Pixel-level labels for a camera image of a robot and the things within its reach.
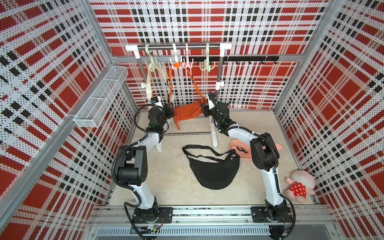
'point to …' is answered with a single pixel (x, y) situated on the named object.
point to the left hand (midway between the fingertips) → (173, 102)
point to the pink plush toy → (301, 182)
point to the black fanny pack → (214, 171)
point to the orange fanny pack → (183, 109)
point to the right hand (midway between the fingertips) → (204, 100)
